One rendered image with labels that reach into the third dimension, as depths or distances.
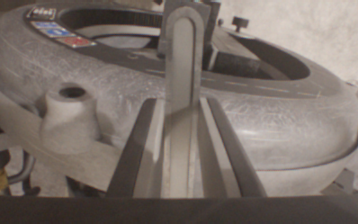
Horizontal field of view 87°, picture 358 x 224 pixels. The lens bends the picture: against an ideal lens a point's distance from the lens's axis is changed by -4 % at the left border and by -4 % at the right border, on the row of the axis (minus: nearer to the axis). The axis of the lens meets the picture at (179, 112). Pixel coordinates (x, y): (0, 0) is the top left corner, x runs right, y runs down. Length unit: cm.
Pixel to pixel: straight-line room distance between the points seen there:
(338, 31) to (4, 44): 147
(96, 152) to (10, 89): 13
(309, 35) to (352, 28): 26
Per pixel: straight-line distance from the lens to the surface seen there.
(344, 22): 150
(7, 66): 27
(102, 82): 19
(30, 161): 62
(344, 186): 42
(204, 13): 30
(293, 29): 132
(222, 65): 28
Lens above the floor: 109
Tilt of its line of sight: 57 degrees down
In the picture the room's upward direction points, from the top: 171 degrees clockwise
